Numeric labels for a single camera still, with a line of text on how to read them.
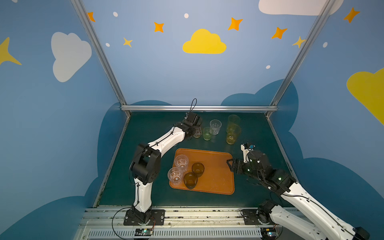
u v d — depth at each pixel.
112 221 0.68
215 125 1.10
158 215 0.75
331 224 0.42
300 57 0.87
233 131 1.04
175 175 0.88
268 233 0.71
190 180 0.84
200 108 1.38
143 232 0.70
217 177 0.89
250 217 0.75
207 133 1.06
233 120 1.02
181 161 0.90
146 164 0.51
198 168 0.85
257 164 0.54
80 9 0.69
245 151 0.68
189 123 0.73
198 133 0.84
